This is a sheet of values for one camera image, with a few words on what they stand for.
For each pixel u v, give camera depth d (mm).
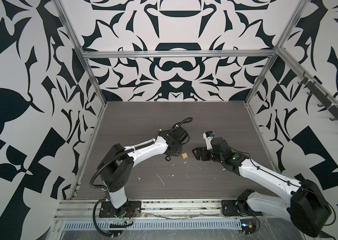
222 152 632
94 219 697
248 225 714
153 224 713
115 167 468
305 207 405
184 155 915
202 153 737
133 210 740
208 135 748
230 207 744
